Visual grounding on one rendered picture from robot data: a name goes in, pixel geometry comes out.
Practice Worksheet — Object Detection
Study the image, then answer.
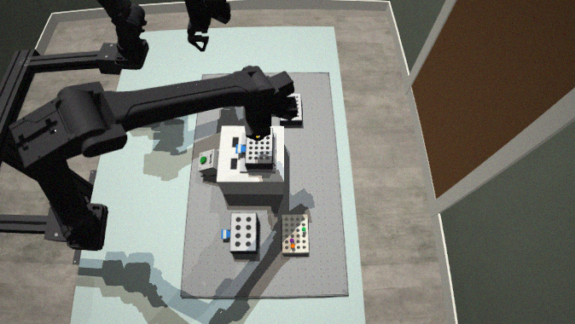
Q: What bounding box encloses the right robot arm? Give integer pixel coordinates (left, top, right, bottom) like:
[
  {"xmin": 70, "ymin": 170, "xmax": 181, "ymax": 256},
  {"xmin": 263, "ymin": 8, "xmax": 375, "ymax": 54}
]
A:
[{"xmin": 9, "ymin": 66, "xmax": 298, "ymax": 249}]

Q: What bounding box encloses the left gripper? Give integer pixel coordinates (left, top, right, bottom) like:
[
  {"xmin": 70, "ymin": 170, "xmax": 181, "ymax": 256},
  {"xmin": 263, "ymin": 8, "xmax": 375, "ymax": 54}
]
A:
[{"xmin": 187, "ymin": 8, "xmax": 209, "ymax": 52}]

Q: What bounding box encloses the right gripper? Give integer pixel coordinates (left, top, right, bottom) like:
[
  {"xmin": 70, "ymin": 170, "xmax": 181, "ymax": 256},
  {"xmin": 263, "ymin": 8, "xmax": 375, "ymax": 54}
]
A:
[{"xmin": 243, "ymin": 107, "xmax": 270, "ymax": 142}]

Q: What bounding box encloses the cream tube rack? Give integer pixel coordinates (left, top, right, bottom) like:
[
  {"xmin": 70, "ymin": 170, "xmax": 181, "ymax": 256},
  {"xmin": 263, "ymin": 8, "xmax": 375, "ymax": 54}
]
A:
[{"xmin": 282, "ymin": 215, "xmax": 309, "ymax": 254}]

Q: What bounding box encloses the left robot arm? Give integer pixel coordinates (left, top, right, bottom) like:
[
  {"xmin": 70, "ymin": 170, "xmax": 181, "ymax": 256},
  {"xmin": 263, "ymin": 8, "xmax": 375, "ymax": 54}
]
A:
[{"xmin": 97, "ymin": 0, "xmax": 231, "ymax": 65}]

